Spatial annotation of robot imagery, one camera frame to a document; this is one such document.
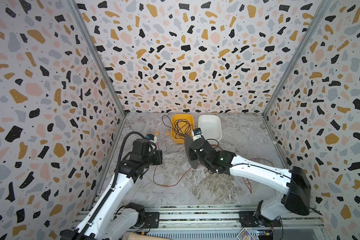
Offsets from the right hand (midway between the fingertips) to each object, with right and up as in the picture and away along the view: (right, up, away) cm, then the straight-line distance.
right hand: (188, 142), depth 76 cm
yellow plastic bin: (+1, +15, +38) cm, 40 cm away
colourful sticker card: (+26, -42, -7) cm, 50 cm away
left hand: (-13, -5, +1) cm, 14 cm away
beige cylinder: (-25, -42, -7) cm, 49 cm away
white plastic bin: (+17, +8, +38) cm, 42 cm away
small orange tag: (-23, +4, +33) cm, 41 cm away
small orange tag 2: (-16, +3, +32) cm, 36 cm away
